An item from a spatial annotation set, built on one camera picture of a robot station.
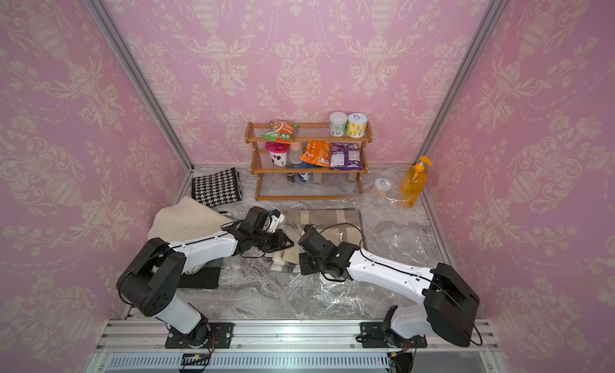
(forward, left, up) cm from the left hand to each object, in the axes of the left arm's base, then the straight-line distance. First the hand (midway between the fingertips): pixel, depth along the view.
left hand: (294, 245), depth 87 cm
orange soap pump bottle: (+24, -46, +10) cm, 53 cm away
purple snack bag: (+35, -20, +12) cm, 42 cm away
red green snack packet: (+32, +6, +26) cm, 42 cm away
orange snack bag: (+36, -8, +13) cm, 39 cm away
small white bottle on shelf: (+35, +1, +14) cm, 38 cm away
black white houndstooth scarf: (+28, +36, -2) cm, 46 cm away
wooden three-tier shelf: (+35, -2, -3) cm, 35 cm away
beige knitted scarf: (+11, +44, -1) cm, 45 cm away
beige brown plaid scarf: (-2, -15, +17) cm, 23 cm away
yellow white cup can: (+34, -22, +28) cm, 50 cm away
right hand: (-8, -3, +2) cm, 9 cm away
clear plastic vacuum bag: (+12, -36, -6) cm, 39 cm away
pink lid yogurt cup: (+31, +8, +17) cm, 37 cm away
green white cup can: (+36, -16, +27) cm, 48 cm away
